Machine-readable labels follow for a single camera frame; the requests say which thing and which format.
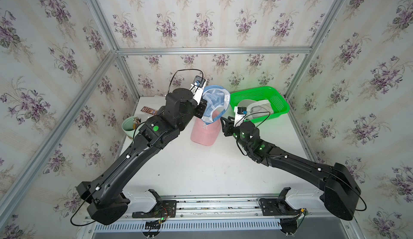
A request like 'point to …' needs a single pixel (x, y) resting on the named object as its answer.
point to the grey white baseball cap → (260, 107)
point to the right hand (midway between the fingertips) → (225, 117)
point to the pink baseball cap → (204, 134)
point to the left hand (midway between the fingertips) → (203, 94)
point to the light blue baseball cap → (216, 100)
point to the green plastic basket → (279, 105)
